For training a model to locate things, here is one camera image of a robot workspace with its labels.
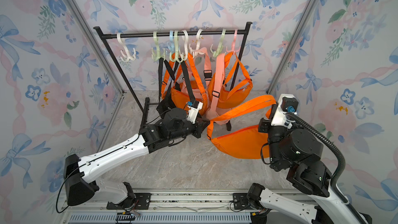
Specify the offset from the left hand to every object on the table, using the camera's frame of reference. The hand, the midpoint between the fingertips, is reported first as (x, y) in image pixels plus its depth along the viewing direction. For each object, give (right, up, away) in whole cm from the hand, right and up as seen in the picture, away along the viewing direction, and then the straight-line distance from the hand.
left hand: (210, 121), depth 67 cm
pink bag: (+3, +23, +14) cm, 27 cm away
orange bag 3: (+14, +11, +19) cm, 26 cm away
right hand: (+21, +7, -16) cm, 27 cm away
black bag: (-25, +9, +27) cm, 38 cm away
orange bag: (+18, -10, +5) cm, 21 cm away
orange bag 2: (-15, +13, +31) cm, 37 cm away
